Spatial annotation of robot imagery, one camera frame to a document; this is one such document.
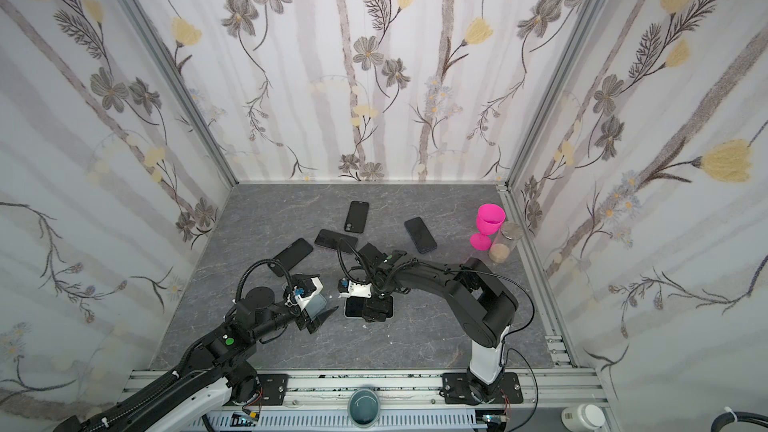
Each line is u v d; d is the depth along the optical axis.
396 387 0.75
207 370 0.54
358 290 0.78
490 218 0.91
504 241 0.93
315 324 0.69
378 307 0.79
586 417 0.63
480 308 0.47
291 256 0.99
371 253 0.73
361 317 0.78
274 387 0.74
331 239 1.03
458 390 0.73
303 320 0.68
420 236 1.04
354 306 0.75
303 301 0.64
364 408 0.72
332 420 0.70
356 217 1.12
